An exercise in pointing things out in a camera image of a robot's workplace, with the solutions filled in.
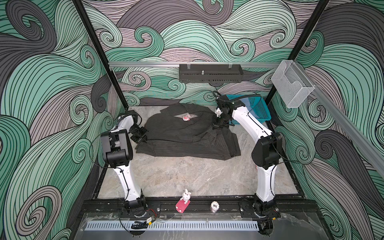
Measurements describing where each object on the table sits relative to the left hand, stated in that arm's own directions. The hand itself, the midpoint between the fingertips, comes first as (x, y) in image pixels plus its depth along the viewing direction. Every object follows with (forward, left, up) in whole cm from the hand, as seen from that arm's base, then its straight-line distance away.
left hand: (147, 138), depth 95 cm
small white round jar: (-38, -40, +2) cm, 55 cm away
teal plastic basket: (+34, -80, -2) cm, 87 cm away
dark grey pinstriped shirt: (+10, -25, -4) cm, 28 cm away
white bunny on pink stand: (-37, -24, -3) cm, 44 cm away
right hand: (+3, -41, +10) cm, 43 cm away
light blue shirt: (+37, -72, +1) cm, 81 cm away
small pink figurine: (+21, -25, -2) cm, 32 cm away
